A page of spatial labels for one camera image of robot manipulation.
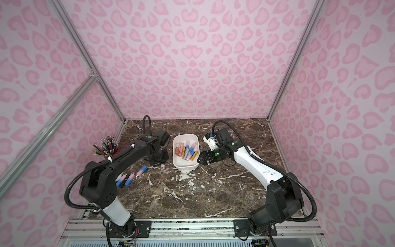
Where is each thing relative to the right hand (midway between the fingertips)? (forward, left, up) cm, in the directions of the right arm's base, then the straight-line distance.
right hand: (205, 158), depth 81 cm
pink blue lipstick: (+18, +13, -13) cm, 26 cm away
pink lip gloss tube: (+13, +19, -12) cm, 26 cm away
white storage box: (+3, +16, -13) cm, 21 cm away
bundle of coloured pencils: (+5, +55, +2) cm, 55 cm away
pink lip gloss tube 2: (+13, +17, -13) cm, 25 cm away
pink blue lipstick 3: (0, +37, -13) cm, 39 cm away
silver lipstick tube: (+10, +13, -12) cm, 21 cm away
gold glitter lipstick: (+9, +8, -13) cm, 18 cm away
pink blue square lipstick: (+9, +10, -13) cm, 19 cm away
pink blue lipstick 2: (+16, +9, -13) cm, 22 cm away
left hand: (+1, +22, -6) cm, 23 cm away
